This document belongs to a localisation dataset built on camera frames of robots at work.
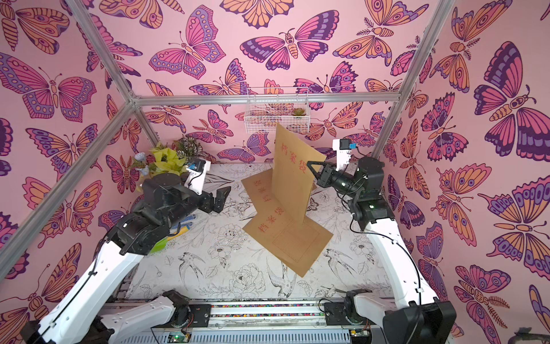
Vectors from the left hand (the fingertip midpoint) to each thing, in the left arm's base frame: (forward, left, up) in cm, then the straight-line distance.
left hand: (219, 181), depth 65 cm
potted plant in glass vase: (+24, +31, -14) cm, 42 cm away
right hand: (+5, -28, +2) cm, 29 cm away
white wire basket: (+48, -12, -3) cm, 49 cm away
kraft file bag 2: (-4, -25, -37) cm, 45 cm away
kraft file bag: (+27, -8, -37) cm, 47 cm away
